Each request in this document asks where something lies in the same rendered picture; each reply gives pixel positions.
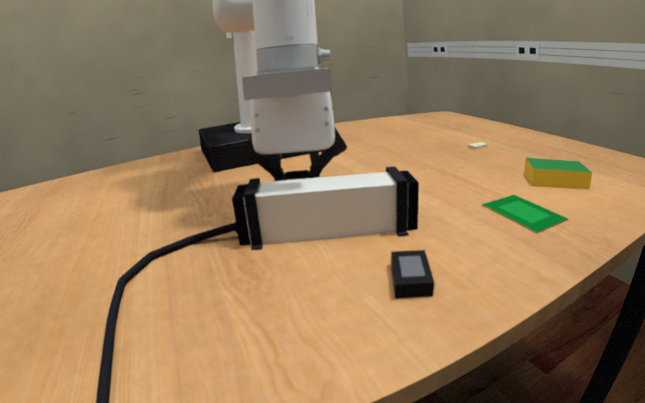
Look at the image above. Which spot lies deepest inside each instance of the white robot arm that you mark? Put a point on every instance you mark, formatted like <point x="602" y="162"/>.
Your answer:
<point x="286" y="37"/>

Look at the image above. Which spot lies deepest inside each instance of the yellow block with green top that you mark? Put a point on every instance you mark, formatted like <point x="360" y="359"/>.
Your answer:
<point x="557" y="173"/>

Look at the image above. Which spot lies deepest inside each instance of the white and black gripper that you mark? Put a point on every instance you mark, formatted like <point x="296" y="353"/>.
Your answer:
<point x="297" y="123"/>

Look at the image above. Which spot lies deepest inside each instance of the flat green rectangular pad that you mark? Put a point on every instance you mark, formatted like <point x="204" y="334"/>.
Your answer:
<point x="525" y="213"/>

